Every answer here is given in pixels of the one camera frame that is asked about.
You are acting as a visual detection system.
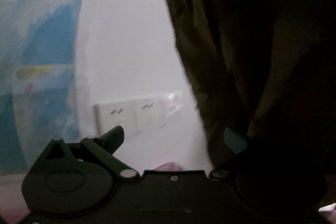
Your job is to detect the white wall socket panel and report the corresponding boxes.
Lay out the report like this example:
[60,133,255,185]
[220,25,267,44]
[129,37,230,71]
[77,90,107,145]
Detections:
[94,92,183,138]

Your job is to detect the colourful wall map poster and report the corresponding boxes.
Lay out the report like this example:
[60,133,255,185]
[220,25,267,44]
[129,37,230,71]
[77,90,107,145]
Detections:
[1,0,81,175]

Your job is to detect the brown puffer jacket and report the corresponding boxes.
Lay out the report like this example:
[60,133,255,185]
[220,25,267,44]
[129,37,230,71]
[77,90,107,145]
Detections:
[166,0,335,210]

